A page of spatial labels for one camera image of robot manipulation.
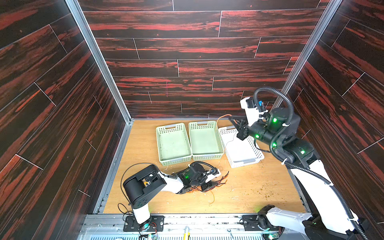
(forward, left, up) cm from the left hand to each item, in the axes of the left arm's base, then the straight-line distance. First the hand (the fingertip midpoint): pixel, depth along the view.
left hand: (216, 180), depth 85 cm
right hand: (+10, -2, +42) cm, 43 cm away
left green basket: (+27, +28, -3) cm, 39 cm away
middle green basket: (+31, +5, -6) cm, 31 cm away
